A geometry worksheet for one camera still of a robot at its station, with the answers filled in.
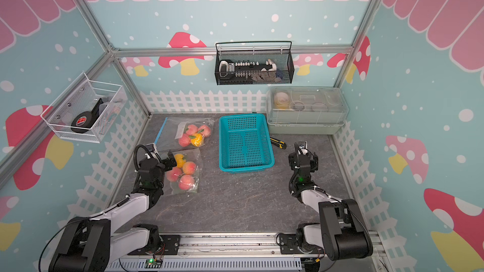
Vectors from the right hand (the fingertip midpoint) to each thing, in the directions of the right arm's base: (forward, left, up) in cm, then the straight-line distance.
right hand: (305, 152), depth 89 cm
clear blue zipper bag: (+24, +73, -9) cm, 77 cm away
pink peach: (+19, +59, -4) cm, 62 cm away
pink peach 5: (-12, +56, -4) cm, 57 cm away
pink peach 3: (+18, +50, -4) cm, 54 cm away
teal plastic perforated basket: (+13, +29, -10) cm, 34 cm away
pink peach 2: (+12, +62, -5) cm, 63 cm away
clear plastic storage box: (+24, -4, +5) cm, 25 cm away
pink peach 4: (-5, +56, -4) cm, 56 cm away
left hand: (-2, +68, +2) cm, 68 cm away
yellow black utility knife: (+12, +10, -10) cm, 18 cm away
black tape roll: (-1, +89, +25) cm, 92 cm away
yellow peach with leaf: (+11, +54, -4) cm, 56 cm away
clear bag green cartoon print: (-10, +62, -3) cm, 63 cm away
